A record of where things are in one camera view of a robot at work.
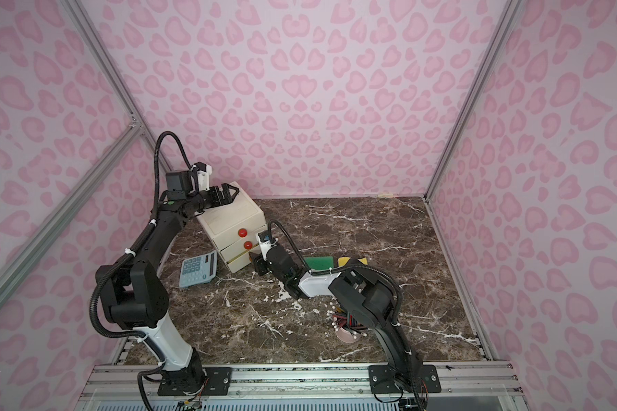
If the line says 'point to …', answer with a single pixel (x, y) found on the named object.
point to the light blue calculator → (198, 270)
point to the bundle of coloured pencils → (344, 318)
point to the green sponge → (320, 263)
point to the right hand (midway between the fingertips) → (257, 249)
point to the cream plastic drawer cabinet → (234, 228)
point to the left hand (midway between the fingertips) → (230, 189)
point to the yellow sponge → (344, 259)
